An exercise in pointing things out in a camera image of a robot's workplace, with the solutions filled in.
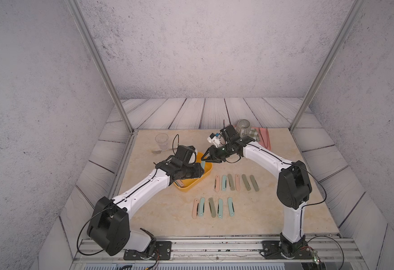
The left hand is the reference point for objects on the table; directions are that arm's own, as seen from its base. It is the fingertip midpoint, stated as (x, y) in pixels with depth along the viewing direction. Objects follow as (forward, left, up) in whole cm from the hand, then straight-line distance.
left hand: (205, 172), depth 81 cm
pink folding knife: (+2, -18, -15) cm, 23 cm away
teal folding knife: (-13, -7, -16) cm, 22 cm away
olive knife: (+2, -23, -15) cm, 28 cm away
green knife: (+4, +1, +1) cm, 4 cm away
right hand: (+6, +1, +2) cm, 6 cm away
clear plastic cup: (+32, +27, -12) cm, 44 cm away
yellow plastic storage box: (-1, +8, -10) cm, 13 cm away
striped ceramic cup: (+40, -27, -10) cm, 50 cm away
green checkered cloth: (+38, -35, -14) cm, 54 cm away
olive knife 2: (+1, -27, -15) cm, 31 cm away
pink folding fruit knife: (+2, -7, -15) cm, 16 cm away
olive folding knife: (0, -15, -16) cm, 22 cm away
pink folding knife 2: (-9, +5, -15) cm, 18 cm away
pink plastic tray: (+35, -41, -14) cm, 56 cm away
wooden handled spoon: (+25, +29, -14) cm, 41 cm away
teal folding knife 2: (-12, -13, -15) cm, 23 cm away
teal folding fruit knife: (-11, +2, -15) cm, 19 cm away
